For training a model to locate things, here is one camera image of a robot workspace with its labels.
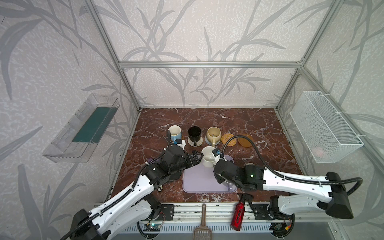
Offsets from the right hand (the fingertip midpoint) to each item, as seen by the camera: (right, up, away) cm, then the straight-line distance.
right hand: (214, 162), depth 74 cm
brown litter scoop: (-6, -32, -5) cm, 33 cm away
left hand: (-7, +4, 0) cm, 8 cm away
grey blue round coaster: (-1, +6, +22) cm, 23 cm away
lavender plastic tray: (-7, -13, +10) cm, 18 cm away
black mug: (-11, +12, +24) cm, 29 cm away
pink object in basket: (+51, +6, -2) cm, 51 cm away
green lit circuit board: (-30, -31, -3) cm, 43 cm away
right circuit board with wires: (+33, -33, -1) cm, 47 cm away
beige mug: (+2, +11, +25) cm, 28 cm away
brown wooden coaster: (+23, +6, +27) cm, 36 cm away
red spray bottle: (+11, -24, -5) cm, 27 cm away
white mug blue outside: (-24, +13, +23) cm, 36 cm away
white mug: (-3, +2, -4) cm, 5 cm away
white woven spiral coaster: (-12, +7, +18) cm, 23 cm away
